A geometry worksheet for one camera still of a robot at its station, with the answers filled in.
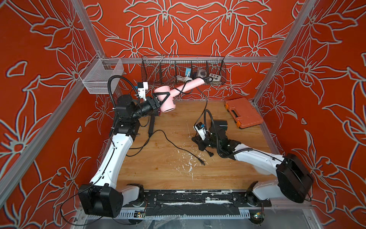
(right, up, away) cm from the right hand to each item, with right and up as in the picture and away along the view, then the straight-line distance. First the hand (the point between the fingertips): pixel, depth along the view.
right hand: (189, 139), depth 80 cm
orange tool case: (+43, +15, +27) cm, 53 cm away
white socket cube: (+19, +38, +12) cm, 44 cm away
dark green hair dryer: (+23, +6, +17) cm, 29 cm away
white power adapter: (+9, +42, +10) cm, 44 cm away
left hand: (-11, +23, -17) cm, 31 cm away
